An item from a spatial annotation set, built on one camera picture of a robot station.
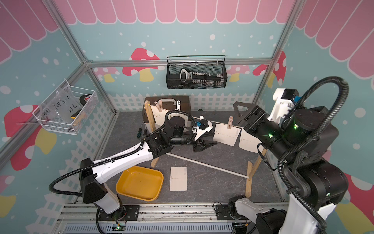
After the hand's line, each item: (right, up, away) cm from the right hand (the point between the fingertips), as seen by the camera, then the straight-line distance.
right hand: (238, 107), depth 44 cm
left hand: (-4, -12, +19) cm, 23 cm away
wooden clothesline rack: (+21, -34, +44) cm, 59 cm away
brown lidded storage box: (-23, +12, +71) cm, 76 cm away
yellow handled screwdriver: (-49, -11, +61) cm, 79 cm away
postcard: (-22, -38, +41) cm, 60 cm away
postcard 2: (0, -10, +18) cm, 21 cm away
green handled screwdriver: (-53, -11, +62) cm, 82 cm away
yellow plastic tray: (-43, -38, +38) cm, 69 cm away
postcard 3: (+10, -13, +17) cm, 23 cm away
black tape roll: (-74, +9, +36) cm, 83 cm away
